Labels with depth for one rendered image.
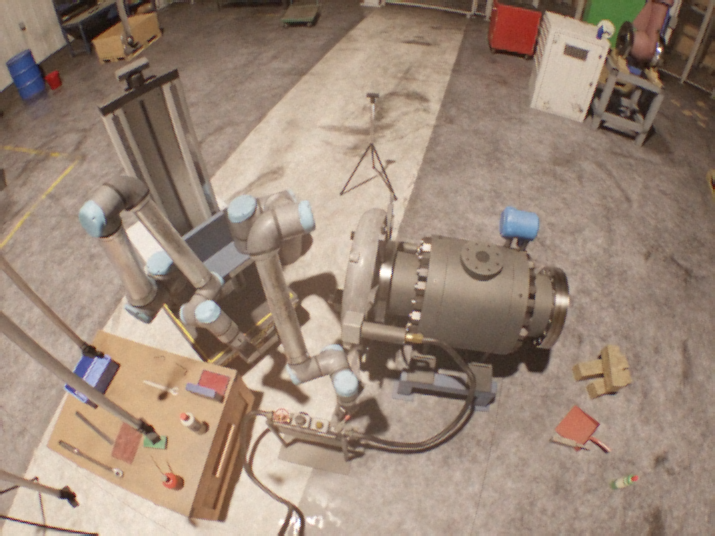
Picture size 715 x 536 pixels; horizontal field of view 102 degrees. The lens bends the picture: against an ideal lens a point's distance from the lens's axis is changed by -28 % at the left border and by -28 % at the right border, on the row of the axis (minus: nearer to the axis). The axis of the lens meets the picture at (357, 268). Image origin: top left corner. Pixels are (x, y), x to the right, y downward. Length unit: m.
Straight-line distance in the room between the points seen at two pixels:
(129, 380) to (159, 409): 0.27
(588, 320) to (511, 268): 1.35
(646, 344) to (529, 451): 1.36
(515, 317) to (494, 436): 0.88
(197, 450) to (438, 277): 1.43
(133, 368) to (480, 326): 1.85
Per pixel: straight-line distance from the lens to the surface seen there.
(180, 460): 2.09
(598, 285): 3.46
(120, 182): 1.42
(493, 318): 1.94
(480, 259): 1.92
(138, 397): 2.29
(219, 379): 2.13
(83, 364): 2.48
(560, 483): 2.66
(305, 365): 1.54
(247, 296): 2.53
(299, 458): 2.41
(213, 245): 2.13
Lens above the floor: 2.36
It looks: 53 degrees down
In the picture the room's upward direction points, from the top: straight up
